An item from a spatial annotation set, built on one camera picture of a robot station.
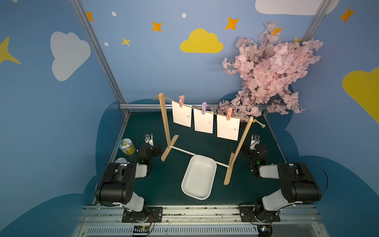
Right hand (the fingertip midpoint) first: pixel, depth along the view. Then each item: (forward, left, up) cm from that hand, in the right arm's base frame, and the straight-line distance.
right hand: (252, 142), depth 95 cm
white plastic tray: (-23, +34, -7) cm, 42 cm away
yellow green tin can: (-9, +80, +2) cm, 81 cm away
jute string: (+16, +27, +11) cm, 33 cm away
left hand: (-4, +65, +1) cm, 65 cm away
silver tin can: (-18, +82, -1) cm, 84 cm away
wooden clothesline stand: (-2, +54, -3) cm, 55 cm away
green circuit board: (-50, +62, -8) cm, 80 cm away
